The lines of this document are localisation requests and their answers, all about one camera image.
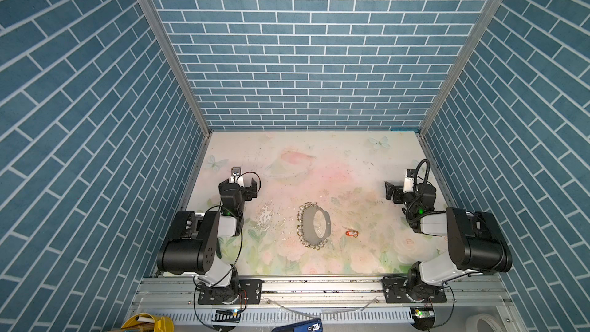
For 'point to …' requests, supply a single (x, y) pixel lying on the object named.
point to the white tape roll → (472, 322)
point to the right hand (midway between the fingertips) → (400, 183)
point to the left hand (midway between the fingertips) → (245, 178)
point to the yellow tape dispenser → (150, 322)
